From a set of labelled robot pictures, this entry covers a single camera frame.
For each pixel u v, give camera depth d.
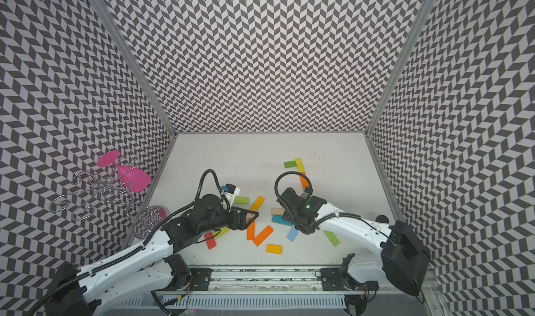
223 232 0.67
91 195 0.72
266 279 0.75
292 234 0.84
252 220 0.70
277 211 0.89
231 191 0.69
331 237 0.84
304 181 1.02
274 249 0.81
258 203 0.92
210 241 0.80
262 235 0.84
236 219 0.65
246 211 0.67
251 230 0.84
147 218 0.82
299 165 1.06
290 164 1.05
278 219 0.87
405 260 0.41
